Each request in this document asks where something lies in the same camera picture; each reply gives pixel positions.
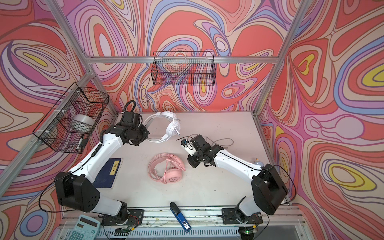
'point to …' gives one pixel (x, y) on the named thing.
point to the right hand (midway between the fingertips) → (192, 160)
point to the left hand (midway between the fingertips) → (150, 132)
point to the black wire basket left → (69, 124)
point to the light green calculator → (87, 228)
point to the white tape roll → (81, 123)
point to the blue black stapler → (175, 208)
